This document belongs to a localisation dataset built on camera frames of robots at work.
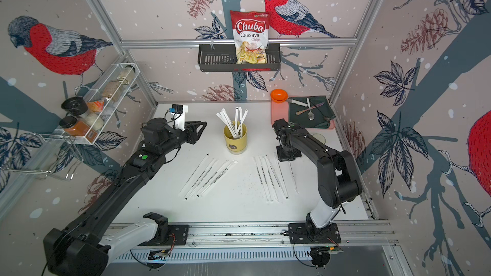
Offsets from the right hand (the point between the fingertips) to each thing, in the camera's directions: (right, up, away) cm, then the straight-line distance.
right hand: (287, 156), depth 90 cm
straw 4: (-36, -10, 0) cm, 37 cm away
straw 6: (-13, -10, -1) cm, 17 cm away
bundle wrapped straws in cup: (-25, +13, +3) cm, 28 cm away
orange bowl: (0, +33, +30) cm, 45 cm away
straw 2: (-42, -10, -1) cm, 43 cm away
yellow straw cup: (-25, +5, 0) cm, 25 cm away
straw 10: (-3, -11, -2) cm, 11 cm away
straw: (-45, -9, 0) cm, 46 cm away
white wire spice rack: (-74, +24, -19) cm, 80 cm away
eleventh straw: (+2, -10, -3) cm, 10 cm away
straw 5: (-26, -4, +5) cm, 27 cm away
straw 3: (-40, -11, -1) cm, 41 cm away
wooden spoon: (+12, +22, +25) cm, 35 cm away
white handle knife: (+12, +28, +30) cm, 43 cm away
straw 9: (-5, -10, 0) cm, 11 cm away
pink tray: (+1, +23, +25) cm, 34 cm away
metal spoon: (+19, +20, +24) cm, 37 cm away
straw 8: (-8, -10, 0) cm, 13 cm away
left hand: (-35, +18, -17) cm, 43 cm away
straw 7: (-10, -10, -1) cm, 15 cm away
